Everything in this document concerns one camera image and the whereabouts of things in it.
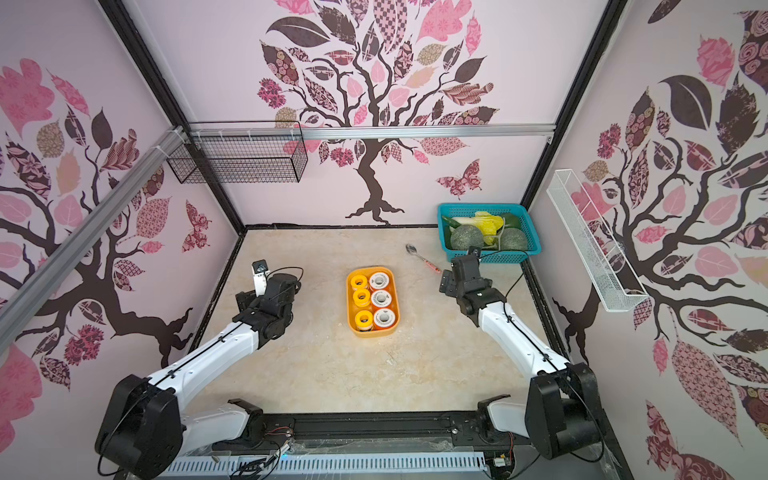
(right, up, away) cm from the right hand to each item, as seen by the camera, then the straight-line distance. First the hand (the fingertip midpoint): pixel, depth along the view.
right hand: (463, 282), depth 86 cm
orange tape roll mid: (-25, -6, +8) cm, 27 cm away
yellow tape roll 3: (-30, -12, +4) cm, 32 cm away
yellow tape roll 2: (-31, -6, +9) cm, 33 cm away
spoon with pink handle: (-13, +10, +26) cm, 31 cm away
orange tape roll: (-25, -1, +12) cm, 28 cm away
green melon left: (+4, +15, +14) cm, 21 cm away
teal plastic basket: (+4, +8, -15) cm, 18 cm away
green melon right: (+21, +14, +15) cm, 29 cm away
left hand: (-59, -3, -3) cm, 59 cm away
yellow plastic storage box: (-26, -15, +3) cm, 30 cm away
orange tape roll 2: (-24, -11, +4) cm, 26 cm away
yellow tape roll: (-33, -1, +14) cm, 35 cm away
